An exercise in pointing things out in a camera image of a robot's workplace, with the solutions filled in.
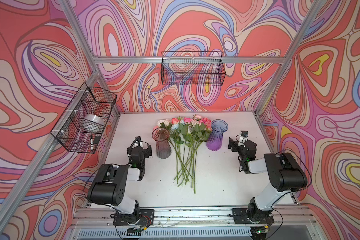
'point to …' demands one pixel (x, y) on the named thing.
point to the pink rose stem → (188, 120)
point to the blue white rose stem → (181, 141)
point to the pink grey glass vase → (163, 149)
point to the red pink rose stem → (176, 121)
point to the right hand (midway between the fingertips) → (237, 140)
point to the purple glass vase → (214, 141)
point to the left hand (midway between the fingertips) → (141, 143)
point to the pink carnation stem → (205, 126)
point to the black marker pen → (91, 143)
